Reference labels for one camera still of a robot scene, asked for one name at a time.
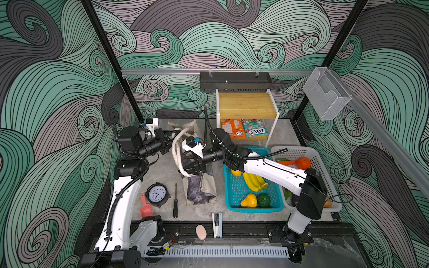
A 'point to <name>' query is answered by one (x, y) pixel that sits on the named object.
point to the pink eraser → (201, 232)
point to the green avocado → (263, 200)
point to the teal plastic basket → (237, 190)
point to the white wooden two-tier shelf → (246, 116)
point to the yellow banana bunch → (256, 183)
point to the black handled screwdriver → (175, 204)
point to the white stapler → (217, 221)
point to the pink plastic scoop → (146, 210)
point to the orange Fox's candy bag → (235, 127)
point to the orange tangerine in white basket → (303, 163)
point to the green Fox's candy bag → (254, 127)
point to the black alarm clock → (157, 194)
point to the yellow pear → (250, 201)
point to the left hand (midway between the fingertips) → (183, 132)
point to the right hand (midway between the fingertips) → (180, 164)
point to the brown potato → (328, 204)
